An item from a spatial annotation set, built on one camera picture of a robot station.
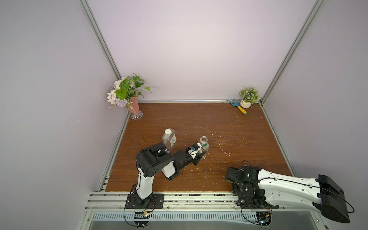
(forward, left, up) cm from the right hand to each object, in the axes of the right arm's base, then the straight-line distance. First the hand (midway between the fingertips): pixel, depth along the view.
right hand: (234, 191), depth 76 cm
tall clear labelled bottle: (+21, +17, +18) cm, 32 cm away
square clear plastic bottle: (+27, +38, +10) cm, 47 cm away
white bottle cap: (+28, +38, +16) cm, 49 cm away
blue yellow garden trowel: (+68, -13, -2) cm, 70 cm away
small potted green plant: (+63, -20, +12) cm, 67 cm away
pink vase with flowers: (+44, +64, +31) cm, 84 cm away
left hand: (+21, +16, +7) cm, 27 cm away
